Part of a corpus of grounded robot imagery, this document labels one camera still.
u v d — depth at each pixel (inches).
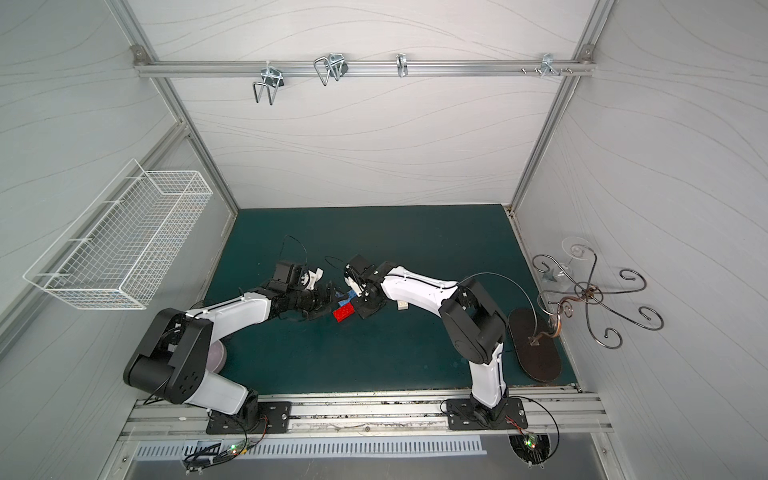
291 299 28.8
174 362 17.4
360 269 28.2
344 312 34.9
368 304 30.3
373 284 25.4
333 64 30.2
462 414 29.7
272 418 28.9
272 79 30.8
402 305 36.5
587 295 24.2
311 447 27.7
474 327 19.1
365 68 30.7
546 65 30.1
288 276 28.8
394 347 35.3
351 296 31.8
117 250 26.7
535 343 33.1
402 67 30.8
